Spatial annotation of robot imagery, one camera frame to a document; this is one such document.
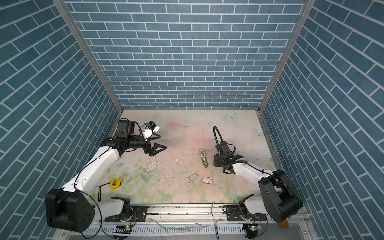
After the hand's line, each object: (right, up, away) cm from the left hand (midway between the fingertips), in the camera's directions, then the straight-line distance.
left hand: (161, 141), depth 77 cm
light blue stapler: (+22, -13, +14) cm, 29 cm away
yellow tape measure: (-27, -24, +5) cm, 36 cm away
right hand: (+30, -12, +14) cm, 35 cm away
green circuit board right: (+47, -40, -7) cm, 62 cm away
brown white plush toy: (+60, -38, -8) cm, 72 cm away
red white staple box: (+24, -23, +7) cm, 34 cm away
